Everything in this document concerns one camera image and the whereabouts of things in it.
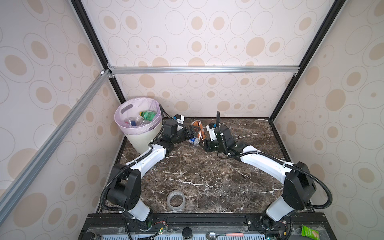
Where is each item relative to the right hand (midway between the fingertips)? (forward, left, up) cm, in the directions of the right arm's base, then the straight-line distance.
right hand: (202, 142), depth 83 cm
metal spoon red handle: (-41, -4, -20) cm, 46 cm away
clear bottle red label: (+16, +41, +2) cm, 44 cm away
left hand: (+5, +1, +7) cm, 8 cm away
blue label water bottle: (+11, +5, -12) cm, 17 cm away
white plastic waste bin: (+1, +36, -1) cm, 36 cm away
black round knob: (-41, +8, -7) cm, 42 cm away
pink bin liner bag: (+22, +44, +7) cm, 49 cm away
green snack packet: (-40, -48, -17) cm, 65 cm away
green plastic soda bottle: (+16, +32, +6) cm, 36 cm away
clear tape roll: (-25, +15, -18) cm, 35 cm away
